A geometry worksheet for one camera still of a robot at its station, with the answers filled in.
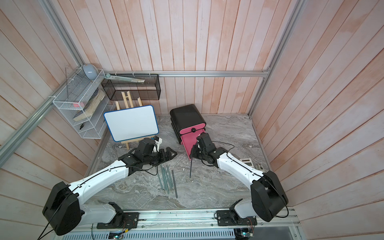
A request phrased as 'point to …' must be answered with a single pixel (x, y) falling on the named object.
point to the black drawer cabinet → (184, 117)
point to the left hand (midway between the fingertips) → (171, 158)
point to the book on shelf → (91, 107)
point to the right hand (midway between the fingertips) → (190, 150)
